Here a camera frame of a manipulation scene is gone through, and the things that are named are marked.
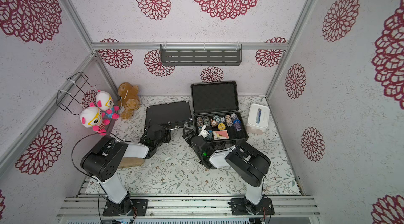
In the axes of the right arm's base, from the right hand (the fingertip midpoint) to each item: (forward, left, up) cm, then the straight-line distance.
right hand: (184, 130), depth 88 cm
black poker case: (+15, +9, -5) cm, 19 cm away
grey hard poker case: (+22, -18, -3) cm, 29 cm away
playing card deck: (+4, -21, -10) cm, 24 cm away
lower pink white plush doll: (+2, +49, +9) cm, 50 cm away
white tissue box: (+13, -45, -6) cm, 47 cm away
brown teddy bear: (+20, +36, +4) cm, 42 cm away
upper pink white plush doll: (+14, +48, +8) cm, 50 cm away
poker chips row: (+13, -21, -10) cm, 27 cm away
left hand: (+7, +8, -4) cm, 11 cm away
